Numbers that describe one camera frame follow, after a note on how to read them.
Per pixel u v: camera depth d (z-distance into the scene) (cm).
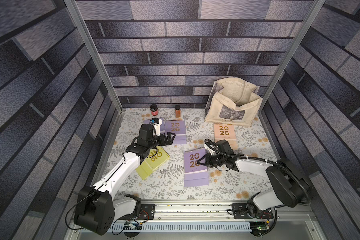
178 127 107
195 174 84
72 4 68
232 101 93
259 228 70
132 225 71
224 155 70
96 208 39
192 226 78
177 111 110
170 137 73
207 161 77
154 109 111
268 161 51
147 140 62
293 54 87
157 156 92
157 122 73
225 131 105
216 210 76
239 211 74
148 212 74
